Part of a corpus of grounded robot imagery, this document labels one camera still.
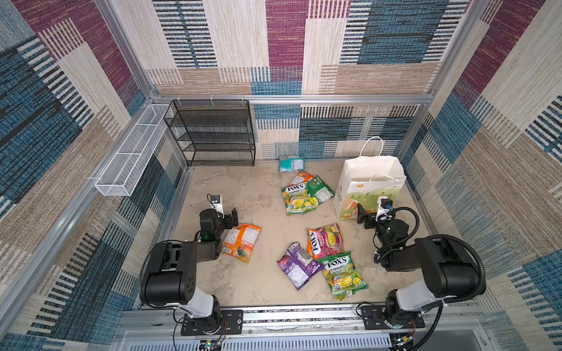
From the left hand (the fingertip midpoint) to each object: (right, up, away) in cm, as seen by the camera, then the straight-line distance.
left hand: (224, 208), depth 94 cm
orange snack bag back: (+34, +13, +16) cm, 40 cm away
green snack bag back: (+41, +8, +10) cm, 43 cm away
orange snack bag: (+8, -12, -7) cm, 16 cm away
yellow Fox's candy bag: (+32, +3, +5) cm, 32 cm away
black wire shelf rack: (-10, +36, +16) cm, 41 cm away
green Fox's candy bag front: (+46, -23, -16) cm, 54 cm away
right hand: (+61, +2, -4) cm, 62 cm away
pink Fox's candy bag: (+42, -12, -6) cm, 44 cm away
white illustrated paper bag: (+54, +13, -16) cm, 58 cm away
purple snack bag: (+31, -20, -13) cm, 39 cm away
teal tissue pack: (+30, +20, +21) cm, 41 cm away
